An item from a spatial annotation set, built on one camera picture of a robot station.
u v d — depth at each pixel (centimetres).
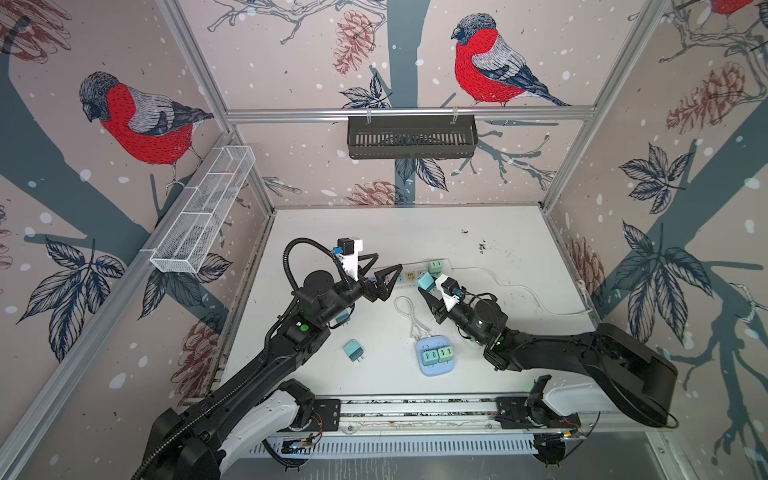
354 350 83
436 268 96
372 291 62
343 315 88
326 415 73
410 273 97
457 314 70
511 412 73
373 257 73
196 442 39
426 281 76
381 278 61
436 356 76
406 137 106
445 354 77
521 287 97
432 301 72
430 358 76
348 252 61
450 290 67
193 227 74
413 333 87
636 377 43
